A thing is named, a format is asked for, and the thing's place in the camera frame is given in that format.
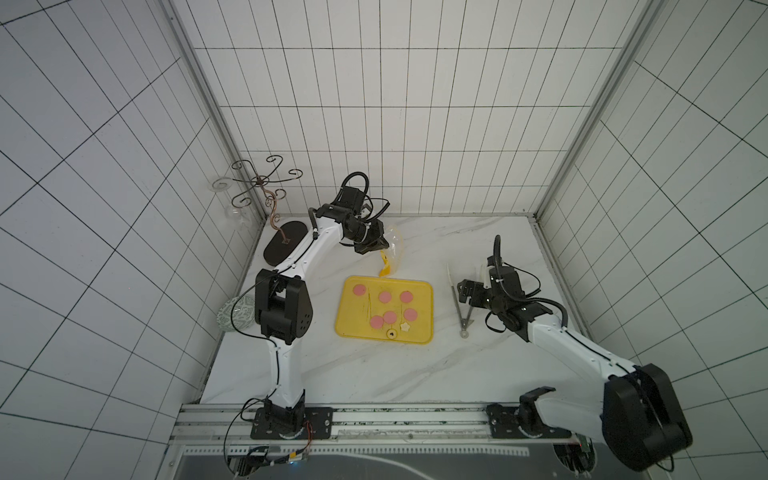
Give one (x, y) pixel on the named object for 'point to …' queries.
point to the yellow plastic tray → (385, 308)
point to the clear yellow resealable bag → (390, 257)
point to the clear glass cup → (234, 212)
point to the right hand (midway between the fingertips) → (473, 281)
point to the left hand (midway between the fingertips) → (387, 247)
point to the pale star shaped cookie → (405, 327)
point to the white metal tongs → (463, 322)
